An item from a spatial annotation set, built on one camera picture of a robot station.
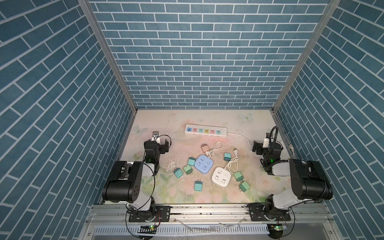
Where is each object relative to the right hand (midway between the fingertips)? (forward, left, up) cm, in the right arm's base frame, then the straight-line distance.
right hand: (264, 142), depth 95 cm
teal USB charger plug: (-10, +23, -5) cm, 26 cm away
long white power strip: (+9, +37, -3) cm, 38 cm away
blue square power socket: (-17, +38, -4) cm, 41 cm away
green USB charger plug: (-21, +47, -4) cm, 51 cm away
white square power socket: (-24, +27, -3) cm, 36 cm away
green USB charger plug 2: (-22, +18, -4) cm, 28 cm away
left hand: (-5, +66, +2) cm, 66 cm away
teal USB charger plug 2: (-15, +45, -5) cm, 48 cm away
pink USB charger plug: (-5, +38, -4) cm, 38 cm away
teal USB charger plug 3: (-23, +52, -4) cm, 57 cm away
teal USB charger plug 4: (-29, +40, -5) cm, 49 cm away
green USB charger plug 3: (-28, +15, -4) cm, 32 cm away
